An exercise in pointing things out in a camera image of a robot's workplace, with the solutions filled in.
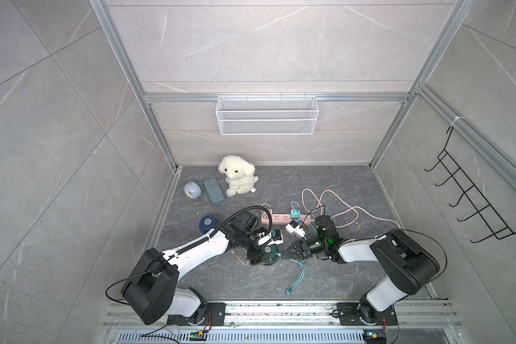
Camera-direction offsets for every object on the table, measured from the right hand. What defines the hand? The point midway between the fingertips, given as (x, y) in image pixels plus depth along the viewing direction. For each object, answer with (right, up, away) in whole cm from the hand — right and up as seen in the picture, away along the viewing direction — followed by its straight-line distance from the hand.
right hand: (285, 258), depth 77 cm
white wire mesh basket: (-7, +60, +24) cm, 65 cm away
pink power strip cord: (+34, +16, +25) cm, 45 cm away
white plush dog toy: (-19, +32, +19) cm, 42 cm away
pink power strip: (+1, +11, +19) cm, 22 cm away
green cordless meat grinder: (-5, +2, +1) cm, 6 cm away
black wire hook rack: (+60, +15, -16) cm, 64 cm away
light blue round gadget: (-42, +24, +24) cm, 54 cm away
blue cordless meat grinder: (-31, +11, +8) cm, 34 cm away
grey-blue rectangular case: (-33, +23, +28) cm, 49 cm away
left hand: (-5, +3, +5) cm, 7 cm away
